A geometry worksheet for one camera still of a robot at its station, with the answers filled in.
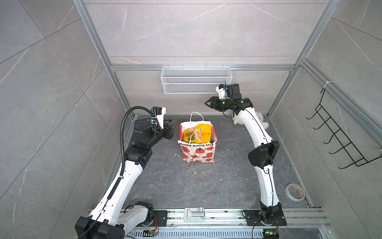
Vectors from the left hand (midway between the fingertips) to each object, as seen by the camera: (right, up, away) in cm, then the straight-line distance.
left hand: (174, 117), depth 69 cm
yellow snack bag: (+13, -8, +11) cm, 19 cm away
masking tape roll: (+67, -42, +13) cm, 80 cm away
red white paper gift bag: (+14, -19, +12) cm, 27 cm away
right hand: (+18, +10, +19) cm, 28 cm away
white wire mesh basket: (+9, +28, +32) cm, 43 cm away
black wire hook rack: (+77, -13, -6) cm, 78 cm away
